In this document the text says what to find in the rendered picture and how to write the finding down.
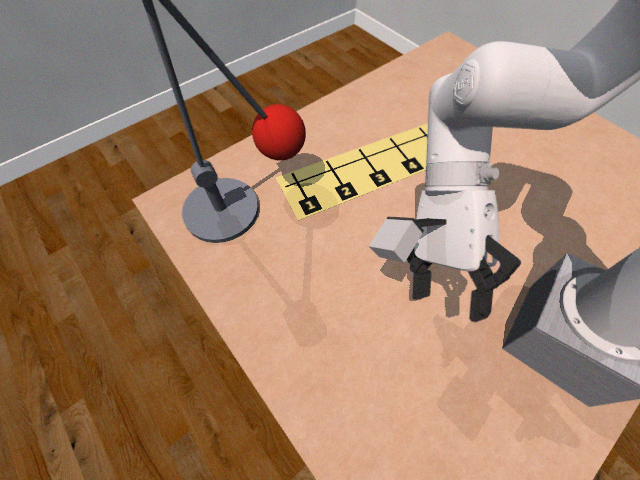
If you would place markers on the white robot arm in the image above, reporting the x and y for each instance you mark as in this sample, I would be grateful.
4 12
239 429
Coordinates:
513 85

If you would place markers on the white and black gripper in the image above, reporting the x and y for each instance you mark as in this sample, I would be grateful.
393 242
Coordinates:
466 209

